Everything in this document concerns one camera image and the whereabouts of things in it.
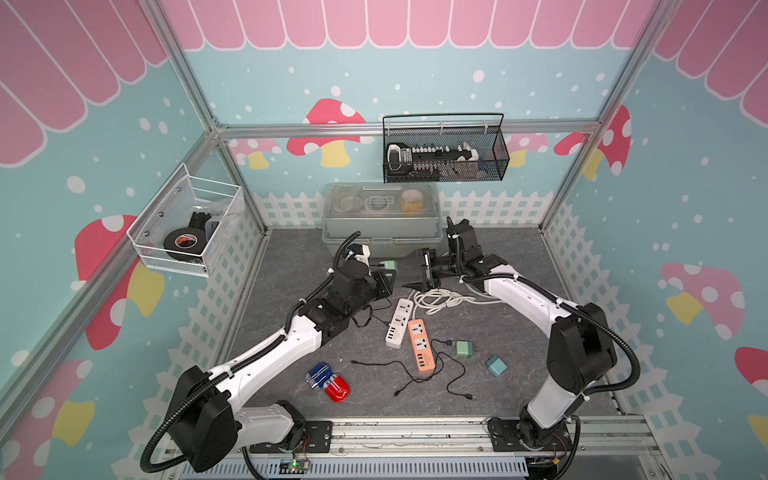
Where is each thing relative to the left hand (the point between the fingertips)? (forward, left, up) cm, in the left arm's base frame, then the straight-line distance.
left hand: (395, 279), depth 78 cm
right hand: (+4, -1, +1) cm, 4 cm away
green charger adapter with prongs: (-10, -21, -21) cm, 31 cm away
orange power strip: (-10, -8, -20) cm, 24 cm away
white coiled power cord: (+7, -13, -21) cm, 26 cm away
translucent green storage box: (+25, +1, -2) cm, 25 cm away
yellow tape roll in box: (+37, -6, -5) cm, 38 cm away
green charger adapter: (+2, +1, +3) cm, 4 cm away
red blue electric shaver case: (-19, +20, -20) cm, 34 cm away
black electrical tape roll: (+2, +50, +12) cm, 51 cm away
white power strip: (-3, -1, -20) cm, 20 cm away
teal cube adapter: (-15, -29, -20) cm, 38 cm away
